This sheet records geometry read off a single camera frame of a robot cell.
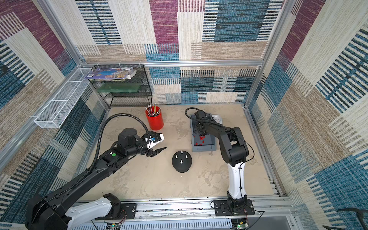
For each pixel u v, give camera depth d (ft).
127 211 2.40
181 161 2.57
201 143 3.25
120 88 3.12
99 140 1.78
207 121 2.50
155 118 3.22
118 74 2.67
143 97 3.87
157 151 2.18
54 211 1.27
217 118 3.55
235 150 1.83
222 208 2.40
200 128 2.54
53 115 2.32
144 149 2.06
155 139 1.99
